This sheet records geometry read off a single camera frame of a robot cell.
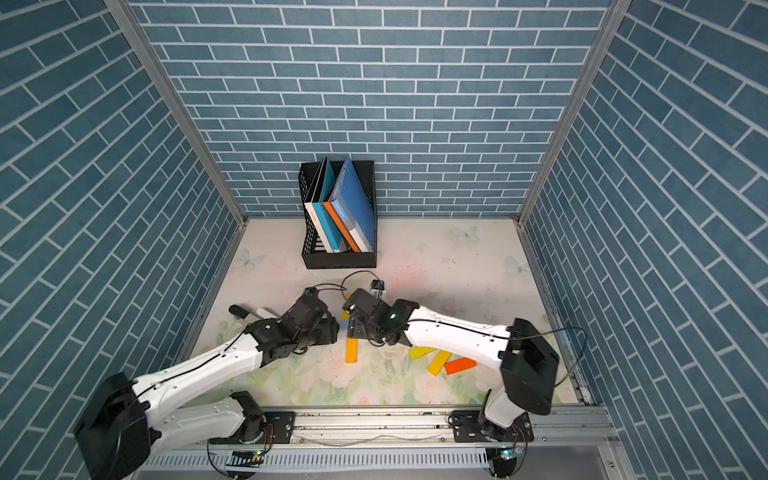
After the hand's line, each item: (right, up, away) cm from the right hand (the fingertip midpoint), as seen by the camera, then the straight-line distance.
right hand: (360, 328), depth 79 cm
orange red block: (+27, -12, +5) cm, 30 cm away
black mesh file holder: (-21, +19, +28) cm, 40 cm away
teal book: (-12, +30, +9) cm, 34 cm away
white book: (-15, +32, +7) cm, 36 cm away
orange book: (-8, +28, +13) cm, 32 cm away
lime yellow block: (+16, -9, +7) cm, 19 cm away
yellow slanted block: (+22, -11, +5) cm, 25 cm away
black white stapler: (-37, +2, +10) cm, 38 cm away
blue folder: (-5, +37, +26) cm, 45 cm away
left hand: (-6, -1, +3) cm, 7 cm away
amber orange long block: (-4, -8, +7) cm, 11 cm away
